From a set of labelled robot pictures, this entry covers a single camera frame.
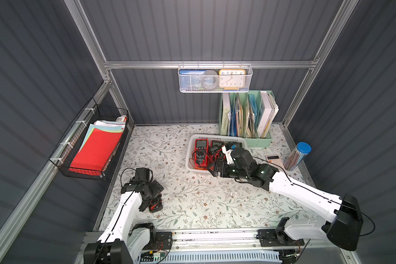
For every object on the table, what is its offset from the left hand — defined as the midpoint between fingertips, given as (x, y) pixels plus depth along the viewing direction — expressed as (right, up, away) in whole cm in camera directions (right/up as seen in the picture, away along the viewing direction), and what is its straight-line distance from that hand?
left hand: (152, 194), depth 83 cm
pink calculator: (+71, +16, +17) cm, 75 cm away
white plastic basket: (+19, +26, +14) cm, 35 cm away
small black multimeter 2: (+3, -4, -2) cm, 6 cm away
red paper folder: (-20, +21, -15) cm, 33 cm away
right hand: (+32, +16, -8) cm, 37 cm away
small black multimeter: (+32, +23, +8) cm, 40 cm away
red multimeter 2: (+37, +26, +18) cm, 49 cm away
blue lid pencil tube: (+75, +18, +5) cm, 78 cm away
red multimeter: (+25, +20, +8) cm, 33 cm away
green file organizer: (+53, +42, +11) cm, 69 cm away
